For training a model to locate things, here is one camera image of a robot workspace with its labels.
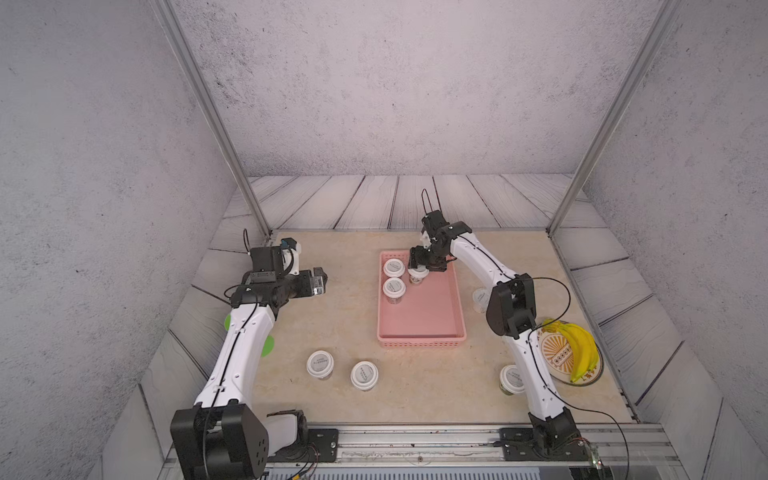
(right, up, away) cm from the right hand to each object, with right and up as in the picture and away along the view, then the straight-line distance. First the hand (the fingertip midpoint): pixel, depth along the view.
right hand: (416, 265), depth 100 cm
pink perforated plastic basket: (+4, -16, -4) cm, 17 cm away
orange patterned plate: (+40, -26, -12) cm, 49 cm away
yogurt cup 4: (-7, -1, -1) cm, 8 cm away
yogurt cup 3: (-15, -28, -21) cm, 38 cm away
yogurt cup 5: (0, -3, -1) cm, 3 cm away
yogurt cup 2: (-27, -25, -20) cm, 42 cm away
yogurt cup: (-8, -8, -6) cm, 12 cm away
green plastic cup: (-46, -25, -7) cm, 53 cm away
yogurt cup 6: (+22, -28, -23) cm, 43 cm away
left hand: (-29, -2, -19) cm, 35 cm away
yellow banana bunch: (+45, -22, -16) cm, 53 cm away
